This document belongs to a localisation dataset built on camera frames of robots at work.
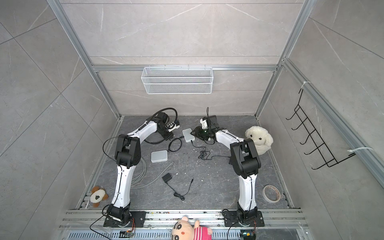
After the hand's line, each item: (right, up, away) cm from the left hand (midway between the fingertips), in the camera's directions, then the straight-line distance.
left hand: (171, 132), depth 106 cm
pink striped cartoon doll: (+13, -42, -41) cm, 60 cm away
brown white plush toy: (-35, -33, -28) cm, 55 cm away
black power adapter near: (+1, -26, -20) cm, 33 cm away
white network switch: (+11, -2, +1) cm, 12 cm away
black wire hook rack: (+71, -10, -47) cm, 86 cm away
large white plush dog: (+56, -3, -22) cm, 60 cm away
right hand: (+16, 0, -8) cm, 18 cm away
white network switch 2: (-6, -15, -10) cm, 19 cm away
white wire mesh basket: (+5, +36, -5) cm, 37 cm away
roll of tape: (+60, -34, -24) cm, 73 cm away
